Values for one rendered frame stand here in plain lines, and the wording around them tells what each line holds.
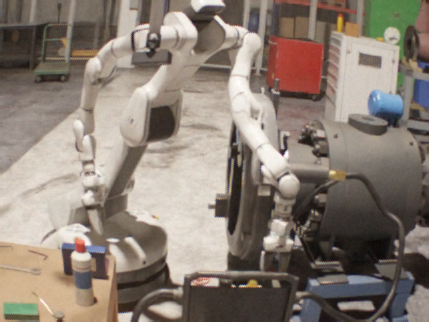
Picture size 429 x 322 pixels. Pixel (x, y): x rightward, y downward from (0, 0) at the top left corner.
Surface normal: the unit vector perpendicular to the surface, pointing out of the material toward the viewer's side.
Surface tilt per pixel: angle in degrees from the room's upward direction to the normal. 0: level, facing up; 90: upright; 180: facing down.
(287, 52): 90
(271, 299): 90
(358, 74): 90
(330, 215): 102
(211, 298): 90
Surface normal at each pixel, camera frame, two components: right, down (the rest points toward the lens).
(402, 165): 0.13, -0.32
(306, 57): 0.15, 0.32
